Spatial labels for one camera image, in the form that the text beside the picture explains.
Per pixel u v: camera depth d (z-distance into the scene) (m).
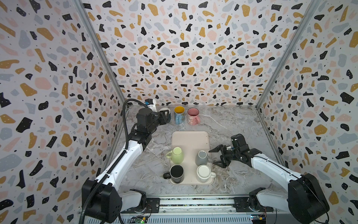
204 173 0.78
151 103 0.68
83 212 0.34
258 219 0.72
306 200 0.41
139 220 0.71
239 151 0.67
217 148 0.76
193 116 1.01
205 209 0.73
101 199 0.39
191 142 0.98
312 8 0.72
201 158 0.82
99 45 0.84
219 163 0.78
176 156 0.82
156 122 0.66
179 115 1.03
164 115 0.69
